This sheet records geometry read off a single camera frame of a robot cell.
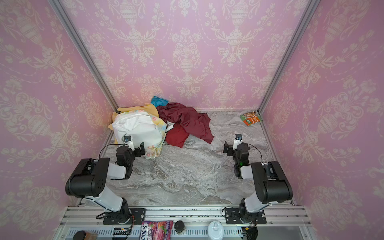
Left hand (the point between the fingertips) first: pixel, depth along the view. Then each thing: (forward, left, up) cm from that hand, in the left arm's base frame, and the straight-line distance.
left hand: (136, 143), depth 95 cm
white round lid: (-45, -48, -1) cm, 65 cm away
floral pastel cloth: (-3, -11, -5) cm, 13 cm away
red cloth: (+7, -25, -1) cm, 26 cm away
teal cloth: (+37, -7, +2) cm, 38 cm away
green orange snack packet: (+27, -79, -3) cm, 84 cm away
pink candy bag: (-45, -22, -2) cm, 50 cm away
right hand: (+1, -62, +2) cm, 62 cm away
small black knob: (-44, -31, +4) cm, 54 cm away
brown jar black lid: (-47, +9, +2) cm, 48 cm away
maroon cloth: (+17, -37, 0) cm, 41 cm away
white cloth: (+10, -2, +5) cm, 11 cm away
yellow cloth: (+33, -1, -2) cm, 33 cm away
